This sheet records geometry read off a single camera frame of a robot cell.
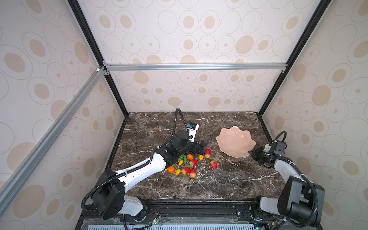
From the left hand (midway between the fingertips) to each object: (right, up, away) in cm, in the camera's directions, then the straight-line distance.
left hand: (206, 137), depth 75 cm
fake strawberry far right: (+7, -18, +15) cm, 24 cm away
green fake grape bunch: (-12, -15, +17) cm, 26 cm away
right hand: (+29, -9, +14) cm, 34 cm away
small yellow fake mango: (-1, -15, +19) cm, 24 cm away
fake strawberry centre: (-6, -18, +15) cm, 24 cm away
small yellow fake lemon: (-16, -22, +12) cm, 30 cm away
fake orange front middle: (-20, -21, +13) cm, 31 cm away
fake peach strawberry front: (-6, -23, +11) cm, 26 cm away
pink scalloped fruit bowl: (+23, -5, +23) cm, 33 cm away
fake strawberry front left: (-11, -21, +12) cm, 27 cm away
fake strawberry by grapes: (+4, -13, +20) cm, 24 cm away
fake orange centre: (-8, -14, +17) cm, 23 cm away
